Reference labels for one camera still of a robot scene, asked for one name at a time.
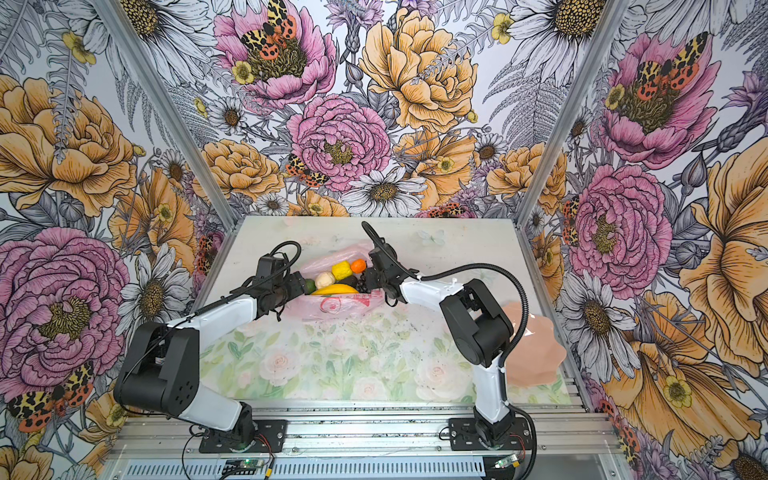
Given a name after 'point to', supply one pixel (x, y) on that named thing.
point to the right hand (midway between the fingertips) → (373, 279)
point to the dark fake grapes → (351, 280)
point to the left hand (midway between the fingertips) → (295, 293)
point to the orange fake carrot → (358, 265)
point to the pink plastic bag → (317, 306)
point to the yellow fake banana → (336, 289)
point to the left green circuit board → (242, 466)
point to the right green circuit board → (504, 462)
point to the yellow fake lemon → (341, 270)
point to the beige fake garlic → (324, 279)
